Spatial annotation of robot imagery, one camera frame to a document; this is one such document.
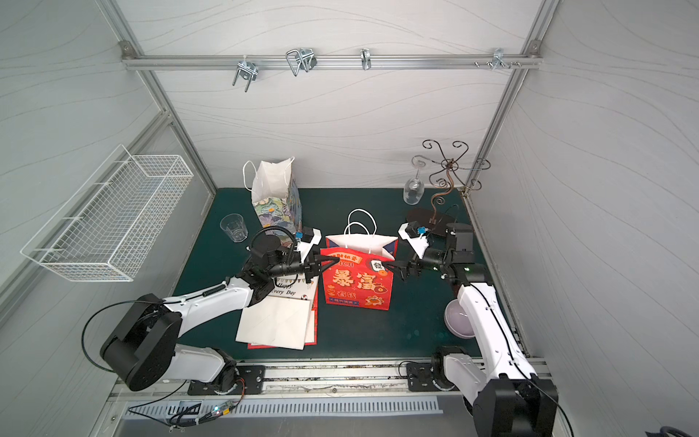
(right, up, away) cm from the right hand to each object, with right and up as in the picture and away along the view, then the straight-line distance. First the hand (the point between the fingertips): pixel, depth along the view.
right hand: (393, 249), depth 75 cm
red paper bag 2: (-10, -9, +3) cm, 14 cm away
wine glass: (+10, +18, +17) cm, 27 cm away
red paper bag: (-23, -21, +11) cm, 33 cm away
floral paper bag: (-43, +17, +31) cm, 56 cm away
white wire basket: (-74, +7, -7) cm, 75 cm away
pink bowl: (+21, -23, +7) cm, 32 cm away
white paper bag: (-32, -22, +6) cm, 40 cm away
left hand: (-16, -3, -1) cm, 16 cm away
